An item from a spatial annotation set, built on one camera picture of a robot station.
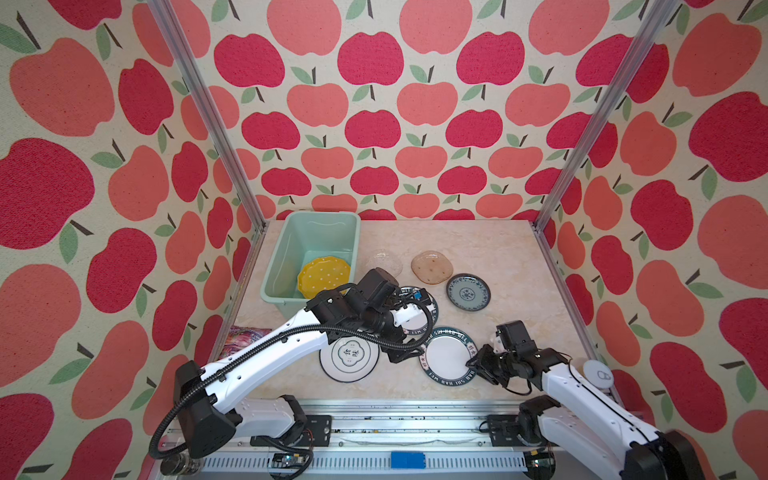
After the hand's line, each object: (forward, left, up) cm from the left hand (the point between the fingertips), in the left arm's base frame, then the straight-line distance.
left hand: (418, 336), depth 68 cm
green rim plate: (+4, -11, -24) cm, 26 cm away
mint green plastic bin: (+45, +35, -22) cm, 61 cm away
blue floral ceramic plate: (+26, -21, -22) cm, 40 cm away
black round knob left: (-22, +52, -13) cm, 58 cm away
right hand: (+1, -18, -21) cm, 27 cm away
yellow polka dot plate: (+33, +30, -21) cm, 49 cm away
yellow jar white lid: (-4, -49, -16) cm, 52 cm away
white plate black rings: (+3, +18, -22) cm, 28 cm away
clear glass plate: (+40, +7, -22) cm, 46 cm away
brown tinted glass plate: (+36, -10, -21) cm, 43 cm away
